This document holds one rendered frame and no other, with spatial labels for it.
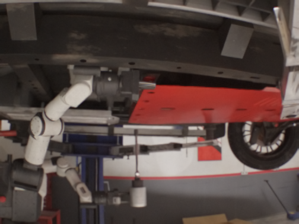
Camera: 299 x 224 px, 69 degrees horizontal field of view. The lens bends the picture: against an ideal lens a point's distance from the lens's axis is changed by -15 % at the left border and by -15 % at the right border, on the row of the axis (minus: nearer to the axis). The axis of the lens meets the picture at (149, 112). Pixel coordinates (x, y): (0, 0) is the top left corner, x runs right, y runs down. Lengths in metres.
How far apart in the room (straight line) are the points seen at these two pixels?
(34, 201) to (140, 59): 0.89
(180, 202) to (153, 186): 0.68
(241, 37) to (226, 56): 0.09
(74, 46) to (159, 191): 4.78
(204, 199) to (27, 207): 4.74
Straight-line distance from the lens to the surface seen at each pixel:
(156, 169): 5.35
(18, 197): 1.32
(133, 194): 1.42
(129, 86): 0.88
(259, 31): 1.03
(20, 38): 0.84
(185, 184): 5.51
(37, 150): 1.09
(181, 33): 0.87
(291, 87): 0.62
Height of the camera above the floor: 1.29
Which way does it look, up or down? 14 degrees up
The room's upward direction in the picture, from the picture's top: straight up
